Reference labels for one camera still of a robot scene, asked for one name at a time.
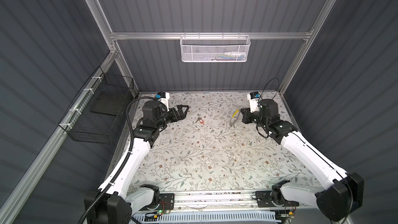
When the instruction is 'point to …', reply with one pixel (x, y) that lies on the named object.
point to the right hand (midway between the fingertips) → (243, 110)
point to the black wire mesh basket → (97, 113)
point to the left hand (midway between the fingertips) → (182, 108)
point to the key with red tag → (200, 120)
